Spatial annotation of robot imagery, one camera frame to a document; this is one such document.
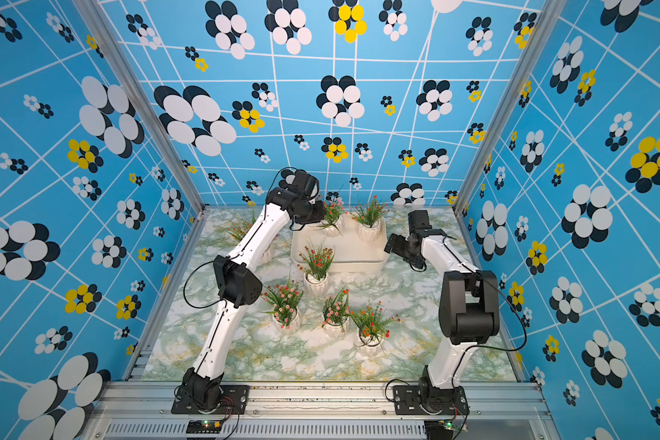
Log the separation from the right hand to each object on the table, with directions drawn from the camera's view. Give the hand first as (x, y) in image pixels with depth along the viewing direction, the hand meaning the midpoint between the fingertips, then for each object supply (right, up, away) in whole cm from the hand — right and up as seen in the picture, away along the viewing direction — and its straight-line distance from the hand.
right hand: (401, 251), depth 96 cm
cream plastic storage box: (-17, -1, +13) cm, 22 cm away
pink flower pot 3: (-23, -16, -21) cm, 35 cm away
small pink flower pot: (-24, +14, -8) cm, 29 cm away
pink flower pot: (-56, +7, -2) cm, 57 cm away
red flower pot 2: (-13, -20, -23) cm, 33 cm away
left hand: (-27, +13, 0) cm, 30 cm away
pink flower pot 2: (-38, -17, -17) cm, 45 cm away
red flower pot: (-30, -4, -10) cm, 32 cm away
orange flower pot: (-11, +12, +6) cm, 17 cm away
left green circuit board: (-58, -45, -24) cm, 77 cm away
